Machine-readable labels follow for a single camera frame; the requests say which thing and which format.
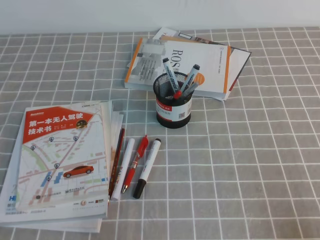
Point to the thin papers beside book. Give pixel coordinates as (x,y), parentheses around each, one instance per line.
(112,124)

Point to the grey clear pen in holder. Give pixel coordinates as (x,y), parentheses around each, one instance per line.
(191,88)

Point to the white book under map book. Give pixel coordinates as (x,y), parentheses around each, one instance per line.
(74,217)

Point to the white orange ROS book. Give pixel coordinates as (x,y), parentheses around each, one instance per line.
(147,64)

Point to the whiteboard marker with blue label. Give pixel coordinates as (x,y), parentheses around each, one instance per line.
(171,74)

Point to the red map autonomous driving book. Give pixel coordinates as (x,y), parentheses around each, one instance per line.
(65,154)

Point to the white pen on table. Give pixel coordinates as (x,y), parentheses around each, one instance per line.
(123,170)

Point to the magazine under ROS book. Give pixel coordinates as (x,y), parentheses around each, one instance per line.
(237,62)

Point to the white marker with black cap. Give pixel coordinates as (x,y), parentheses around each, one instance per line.
(142,181)

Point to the black mesh pen holder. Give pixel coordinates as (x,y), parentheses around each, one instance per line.
(170,112)

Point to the red capped pen in holder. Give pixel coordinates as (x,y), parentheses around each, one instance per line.
(177,95)

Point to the red gel pen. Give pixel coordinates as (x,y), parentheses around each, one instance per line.
(139,154)

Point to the red black pencil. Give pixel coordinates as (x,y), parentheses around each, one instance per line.
(115,163)

